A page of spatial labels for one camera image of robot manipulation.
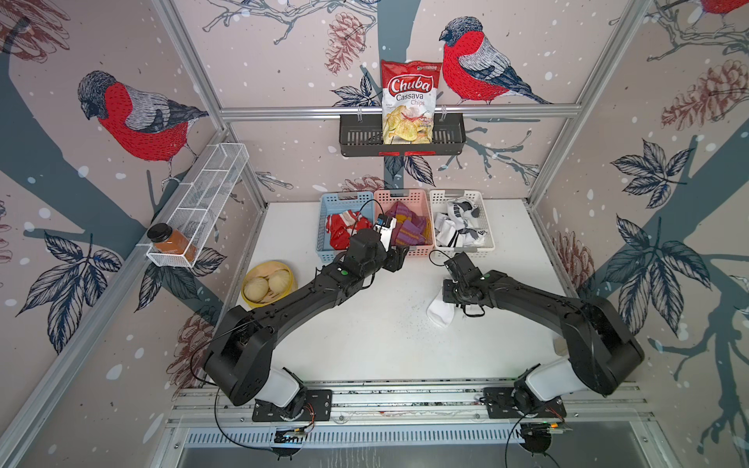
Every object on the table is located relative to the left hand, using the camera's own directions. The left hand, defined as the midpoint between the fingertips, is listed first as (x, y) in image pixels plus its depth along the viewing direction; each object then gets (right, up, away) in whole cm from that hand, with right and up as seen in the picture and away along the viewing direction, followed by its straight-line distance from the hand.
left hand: (406, 239), depth 81 cm
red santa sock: (-17, +5, +30) cm, 35 cm away
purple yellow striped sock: (+4, +3, +28) cm, 28 cm away
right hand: (+14, -17, +10) cm, 24 cm away
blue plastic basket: (-27, +13, +33) cm, 45 cm away
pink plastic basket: (+8, +14, +37) cm, 40 cm away
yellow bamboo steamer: (-44, -15, +9) cm, 47 cm away
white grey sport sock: (+25, +10, +30) cm, 40 cm away
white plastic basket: (+29, -1, +23) cm, 37 cm away
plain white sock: (+11, -23, +7) cm, 26 cm away
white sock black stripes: (+16, +2, +19) cm, 24 cm away
